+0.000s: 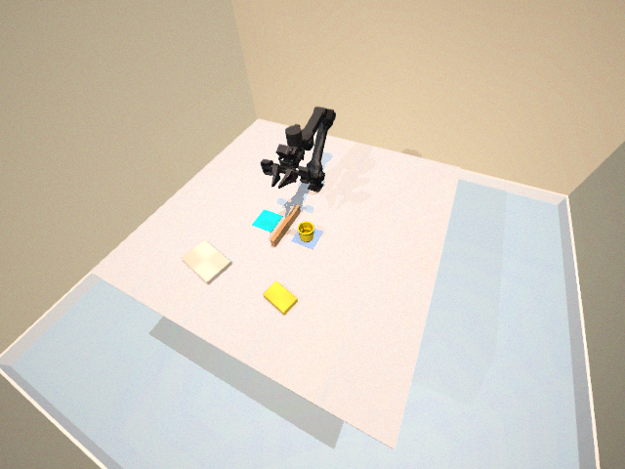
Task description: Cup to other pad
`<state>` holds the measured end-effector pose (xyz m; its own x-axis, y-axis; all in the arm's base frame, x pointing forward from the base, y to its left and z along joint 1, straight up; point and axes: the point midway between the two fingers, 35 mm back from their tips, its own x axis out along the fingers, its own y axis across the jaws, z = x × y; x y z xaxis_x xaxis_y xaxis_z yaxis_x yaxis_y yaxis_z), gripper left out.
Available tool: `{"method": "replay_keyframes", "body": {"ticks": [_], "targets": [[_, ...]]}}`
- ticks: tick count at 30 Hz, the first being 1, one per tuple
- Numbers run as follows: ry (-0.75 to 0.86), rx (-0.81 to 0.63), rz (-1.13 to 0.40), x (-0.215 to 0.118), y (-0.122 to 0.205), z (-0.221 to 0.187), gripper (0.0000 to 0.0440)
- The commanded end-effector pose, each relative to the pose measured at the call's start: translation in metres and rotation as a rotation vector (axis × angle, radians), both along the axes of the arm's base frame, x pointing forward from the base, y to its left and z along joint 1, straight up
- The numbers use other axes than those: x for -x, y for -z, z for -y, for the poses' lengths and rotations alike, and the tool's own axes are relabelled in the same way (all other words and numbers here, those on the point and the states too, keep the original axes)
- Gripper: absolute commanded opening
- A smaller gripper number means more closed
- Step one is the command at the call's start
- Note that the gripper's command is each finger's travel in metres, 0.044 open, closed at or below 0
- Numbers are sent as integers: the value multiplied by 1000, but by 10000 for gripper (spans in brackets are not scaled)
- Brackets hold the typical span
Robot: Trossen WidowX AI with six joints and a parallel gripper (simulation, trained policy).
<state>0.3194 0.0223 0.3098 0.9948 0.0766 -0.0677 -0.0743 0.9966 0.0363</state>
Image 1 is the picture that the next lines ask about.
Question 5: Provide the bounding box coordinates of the cream rectangular block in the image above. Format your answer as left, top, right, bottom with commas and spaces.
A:
182, 239, 231, 285

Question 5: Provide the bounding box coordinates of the yellow rectangular block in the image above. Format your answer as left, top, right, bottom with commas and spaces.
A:
263, 281, 298, 315

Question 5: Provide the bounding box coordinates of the brown rectangular block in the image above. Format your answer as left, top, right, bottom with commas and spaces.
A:
270, 204, 301, 247

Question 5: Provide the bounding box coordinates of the yellow cup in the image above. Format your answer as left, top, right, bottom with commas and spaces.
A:
298, 222, 314, 242

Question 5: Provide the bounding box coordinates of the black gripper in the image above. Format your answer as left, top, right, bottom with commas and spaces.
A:
260, 155, 311, 189

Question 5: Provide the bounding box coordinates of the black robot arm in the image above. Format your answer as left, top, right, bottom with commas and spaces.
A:
276, 107, 336, 192

